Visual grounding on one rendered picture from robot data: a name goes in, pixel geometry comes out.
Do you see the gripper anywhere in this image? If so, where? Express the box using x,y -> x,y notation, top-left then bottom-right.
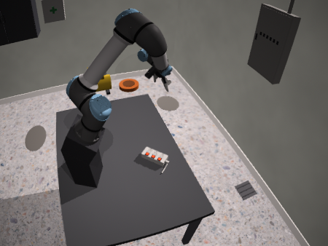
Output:
153,71 -> 171,92

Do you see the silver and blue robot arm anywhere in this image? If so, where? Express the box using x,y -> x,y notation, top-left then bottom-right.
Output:
66,9 -> 172,145

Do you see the white power strip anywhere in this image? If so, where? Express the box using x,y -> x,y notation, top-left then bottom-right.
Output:
141,147 -> 169,166

